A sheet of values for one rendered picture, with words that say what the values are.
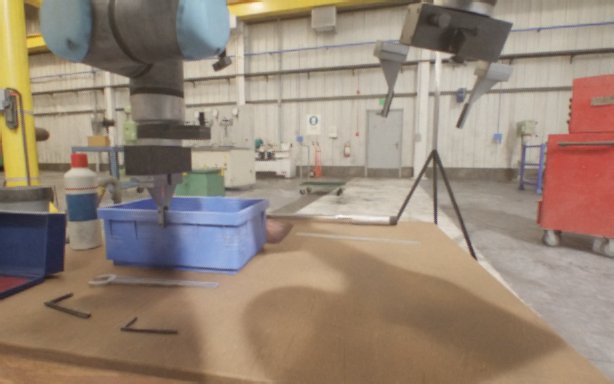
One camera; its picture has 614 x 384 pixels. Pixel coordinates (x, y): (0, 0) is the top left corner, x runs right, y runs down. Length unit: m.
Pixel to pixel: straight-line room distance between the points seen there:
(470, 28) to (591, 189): 2.44
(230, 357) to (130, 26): 0.40
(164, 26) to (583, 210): 2.77
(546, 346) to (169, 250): 0.60
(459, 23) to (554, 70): 10.84
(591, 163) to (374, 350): 2.57
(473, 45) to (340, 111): 10.01
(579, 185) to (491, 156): 7.83
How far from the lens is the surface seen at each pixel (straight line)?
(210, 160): 6.29
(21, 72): 4.42
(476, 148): 10.46
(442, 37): 0.47
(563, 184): 2.86
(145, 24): 0.44
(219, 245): 0.59
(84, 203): 0.87
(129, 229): 0.68
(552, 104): 11.19
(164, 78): 0.59
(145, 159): 0.55
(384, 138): 10.14
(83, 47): 0.50
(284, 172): 9.35
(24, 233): 0.80
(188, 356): 0.40
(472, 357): 0.42
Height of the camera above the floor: 0.69
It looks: 7 degrees down
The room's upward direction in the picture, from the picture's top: straight up
